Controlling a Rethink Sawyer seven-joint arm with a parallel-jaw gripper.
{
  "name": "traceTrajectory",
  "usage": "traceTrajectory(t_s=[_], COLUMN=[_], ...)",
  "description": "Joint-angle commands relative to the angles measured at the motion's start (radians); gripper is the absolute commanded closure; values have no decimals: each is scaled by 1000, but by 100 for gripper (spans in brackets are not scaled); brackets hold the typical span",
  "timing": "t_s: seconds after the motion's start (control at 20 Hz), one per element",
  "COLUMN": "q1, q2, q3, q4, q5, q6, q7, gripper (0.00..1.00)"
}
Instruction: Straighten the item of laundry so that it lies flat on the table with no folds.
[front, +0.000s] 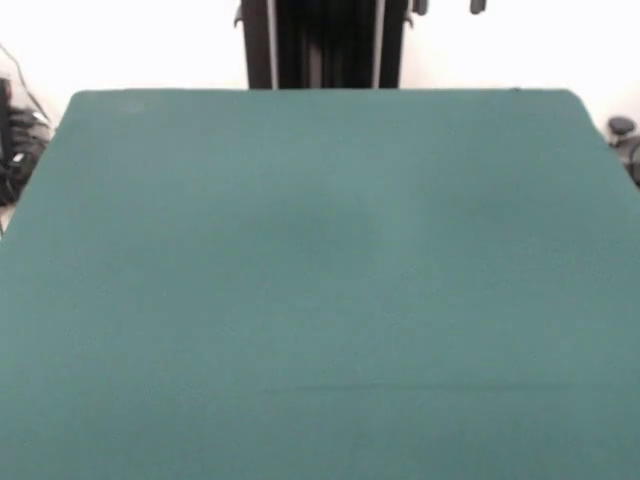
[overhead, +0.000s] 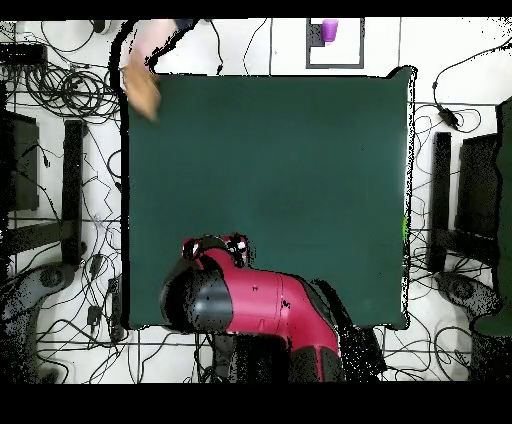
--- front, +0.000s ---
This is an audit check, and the dark green table cloth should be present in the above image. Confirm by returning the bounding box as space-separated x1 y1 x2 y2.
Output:
0 88 640 480

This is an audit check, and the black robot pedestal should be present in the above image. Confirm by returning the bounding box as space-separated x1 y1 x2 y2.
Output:
233 0 416 91

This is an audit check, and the black frame stand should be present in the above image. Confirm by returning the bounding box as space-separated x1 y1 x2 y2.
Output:
0 77 14 161

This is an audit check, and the black cable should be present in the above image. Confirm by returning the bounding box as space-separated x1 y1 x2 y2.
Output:
0 42 51 124

